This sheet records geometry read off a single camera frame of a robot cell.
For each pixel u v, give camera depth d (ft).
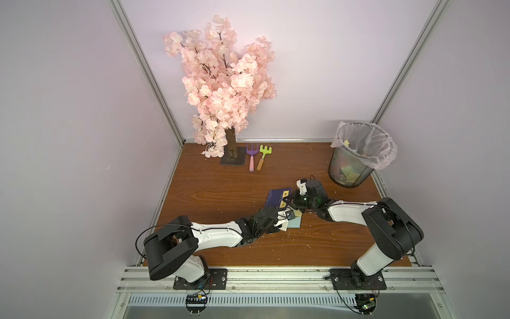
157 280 1.45
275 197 3.08
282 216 2.30
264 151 3.75
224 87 2.17
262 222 2.06
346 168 3.01
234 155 3.60
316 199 2.38
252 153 3.74
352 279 2.19
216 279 2.40
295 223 2.77
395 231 1.49
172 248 1.41
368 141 3.03
